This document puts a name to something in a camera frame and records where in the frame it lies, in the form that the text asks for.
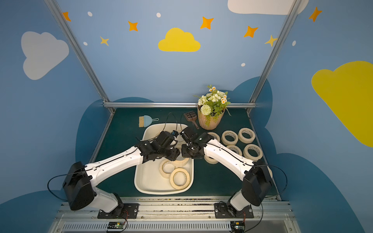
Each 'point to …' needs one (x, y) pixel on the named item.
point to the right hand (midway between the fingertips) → (187, 151)
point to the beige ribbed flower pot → (212, 124)
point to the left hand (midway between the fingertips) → (177, 149)
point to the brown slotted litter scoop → (191, 116)
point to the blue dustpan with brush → (145, 121)
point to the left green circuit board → (115, 225)
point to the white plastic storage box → (147, 178)
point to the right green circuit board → (237, 226)
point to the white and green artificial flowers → (213, 104)
